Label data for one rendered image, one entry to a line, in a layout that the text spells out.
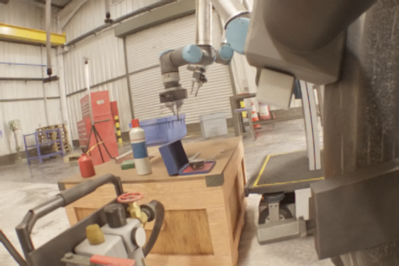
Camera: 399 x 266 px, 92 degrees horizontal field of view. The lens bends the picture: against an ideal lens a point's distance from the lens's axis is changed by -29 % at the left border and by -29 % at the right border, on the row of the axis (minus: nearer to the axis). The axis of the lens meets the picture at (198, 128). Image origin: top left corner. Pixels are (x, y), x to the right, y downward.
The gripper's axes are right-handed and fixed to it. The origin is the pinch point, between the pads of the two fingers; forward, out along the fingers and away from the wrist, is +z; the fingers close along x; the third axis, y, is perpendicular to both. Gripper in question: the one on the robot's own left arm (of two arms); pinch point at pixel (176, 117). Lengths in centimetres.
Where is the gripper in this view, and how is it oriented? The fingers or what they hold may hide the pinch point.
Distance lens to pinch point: 128.4
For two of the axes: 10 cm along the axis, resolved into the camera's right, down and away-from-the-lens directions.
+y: -2.3, 1.0, -9.7
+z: 1.6, 9.9, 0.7
